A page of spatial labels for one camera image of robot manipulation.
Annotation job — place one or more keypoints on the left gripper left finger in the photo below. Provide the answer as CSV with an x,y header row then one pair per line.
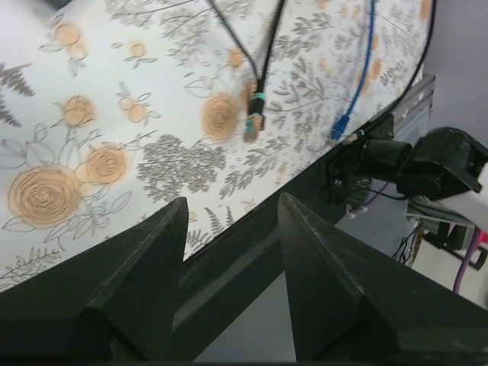
x,y
118,296

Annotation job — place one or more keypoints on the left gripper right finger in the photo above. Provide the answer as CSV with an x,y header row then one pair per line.
x,y
351,303

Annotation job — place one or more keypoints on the black ethernet cable teal plug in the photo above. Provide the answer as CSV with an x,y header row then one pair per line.
x,y
255,121

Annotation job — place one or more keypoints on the black network switch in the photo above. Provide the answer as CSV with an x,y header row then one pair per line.
x,y
57,4

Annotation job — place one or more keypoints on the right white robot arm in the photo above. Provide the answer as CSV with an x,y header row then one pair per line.
x,y
447,166

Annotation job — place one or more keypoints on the floral patterned table mat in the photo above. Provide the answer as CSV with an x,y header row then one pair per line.
x,y
111,109

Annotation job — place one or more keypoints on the aluminium frame rail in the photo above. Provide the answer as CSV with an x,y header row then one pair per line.
x,y
418,98

